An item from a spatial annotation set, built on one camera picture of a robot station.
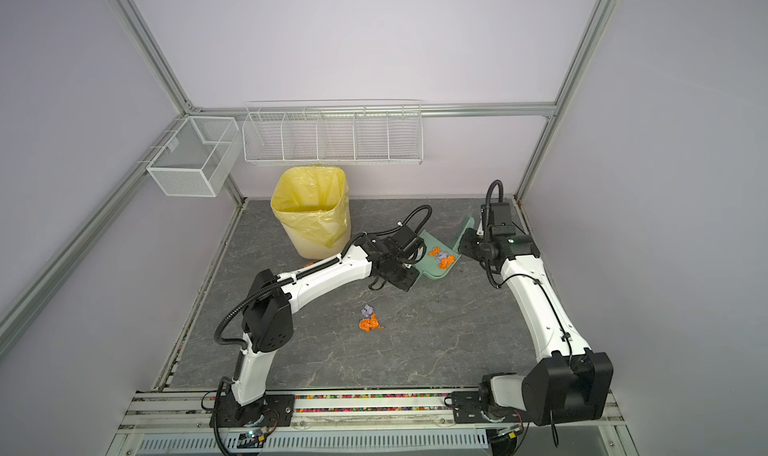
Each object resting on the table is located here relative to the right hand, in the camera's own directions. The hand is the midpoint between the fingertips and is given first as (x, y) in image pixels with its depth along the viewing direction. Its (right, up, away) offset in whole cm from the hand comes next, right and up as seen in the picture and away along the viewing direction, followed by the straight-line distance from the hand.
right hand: (468, 245), depth 81 cm
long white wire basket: (-41, +36, +16) cm, 57 cm away
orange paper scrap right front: (-5, -6, +10) cm, 13 cm away
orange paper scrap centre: (-28, -24, +6) cm, 37 cm away
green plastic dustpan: (-10, -7, +9) cm, 15 cm away
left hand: (-16, -11, +3) cm, 20 cm away
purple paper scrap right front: (-6, -4, +10) cm, 12 cm away
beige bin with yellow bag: (-49, +13, +22) cm, 55 cm away
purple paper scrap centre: (-29, -20, +8) cm, 36 cm away
